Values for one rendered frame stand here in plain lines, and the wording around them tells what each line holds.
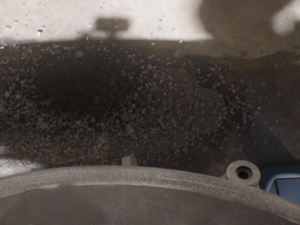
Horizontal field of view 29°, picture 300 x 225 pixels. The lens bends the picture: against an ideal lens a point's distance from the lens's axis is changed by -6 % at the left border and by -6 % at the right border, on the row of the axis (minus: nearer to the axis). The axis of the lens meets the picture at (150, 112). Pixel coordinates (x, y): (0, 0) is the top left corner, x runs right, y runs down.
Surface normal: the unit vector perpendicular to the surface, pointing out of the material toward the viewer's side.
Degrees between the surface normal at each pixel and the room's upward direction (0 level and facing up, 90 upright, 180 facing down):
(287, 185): 90
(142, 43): 0
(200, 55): 0
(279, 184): 90
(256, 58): 0
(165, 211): 90
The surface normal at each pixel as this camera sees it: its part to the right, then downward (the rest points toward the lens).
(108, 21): 0.09, 0.72
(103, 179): 0.07, -0.81
